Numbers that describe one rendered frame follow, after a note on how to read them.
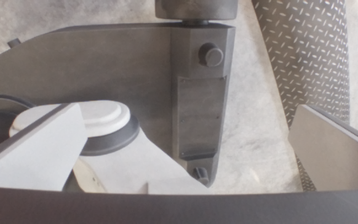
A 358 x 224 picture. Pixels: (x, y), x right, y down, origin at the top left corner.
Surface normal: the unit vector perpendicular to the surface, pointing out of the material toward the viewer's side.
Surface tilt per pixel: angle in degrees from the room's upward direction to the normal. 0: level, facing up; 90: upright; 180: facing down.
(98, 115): 90
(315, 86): 0
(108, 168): 90
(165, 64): 0
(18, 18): 0
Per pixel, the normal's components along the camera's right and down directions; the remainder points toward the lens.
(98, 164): 0.00, -0.88
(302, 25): 0.19, 0.47
